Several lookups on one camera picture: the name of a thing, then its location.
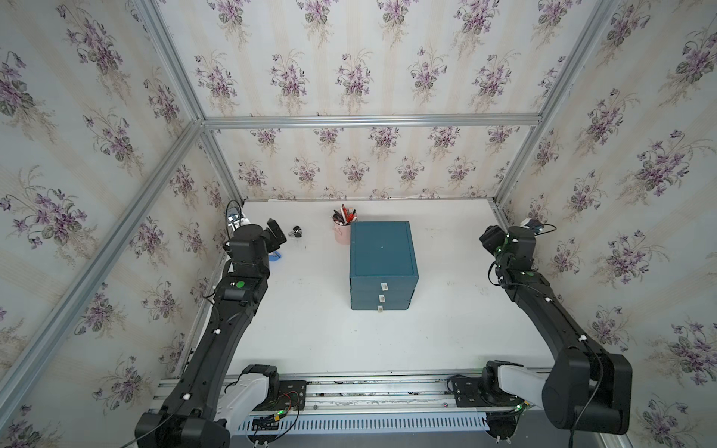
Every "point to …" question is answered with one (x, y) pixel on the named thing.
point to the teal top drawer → (367, 284)
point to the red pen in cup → (348, 216)
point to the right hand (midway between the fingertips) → (497, 232)
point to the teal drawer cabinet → (383, 266)
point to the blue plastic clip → (274, 258)
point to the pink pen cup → (343, 233)
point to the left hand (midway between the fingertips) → (262, 226)
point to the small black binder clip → (297, 231)
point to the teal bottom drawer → (381, 300)
